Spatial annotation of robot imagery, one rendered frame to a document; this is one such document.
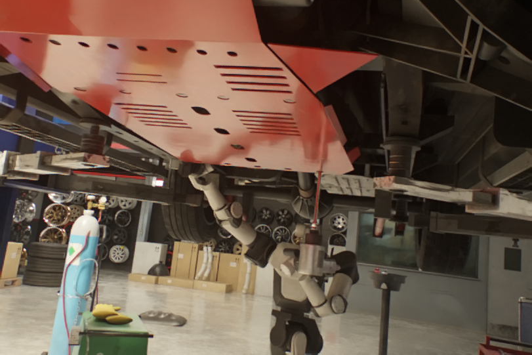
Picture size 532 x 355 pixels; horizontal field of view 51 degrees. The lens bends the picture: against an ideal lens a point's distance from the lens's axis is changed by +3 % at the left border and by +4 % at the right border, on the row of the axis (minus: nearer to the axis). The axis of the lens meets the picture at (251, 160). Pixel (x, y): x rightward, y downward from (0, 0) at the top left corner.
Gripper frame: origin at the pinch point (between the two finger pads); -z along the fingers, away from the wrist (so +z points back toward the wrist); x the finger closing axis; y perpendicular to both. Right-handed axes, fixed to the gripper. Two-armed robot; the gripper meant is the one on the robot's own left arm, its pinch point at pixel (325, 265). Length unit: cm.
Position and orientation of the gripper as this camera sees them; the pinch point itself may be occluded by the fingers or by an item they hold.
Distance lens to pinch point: 223.3
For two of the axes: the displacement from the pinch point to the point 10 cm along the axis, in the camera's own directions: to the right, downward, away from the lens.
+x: 1.2, -9.8, 1.8
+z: -4.4, 1.1, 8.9
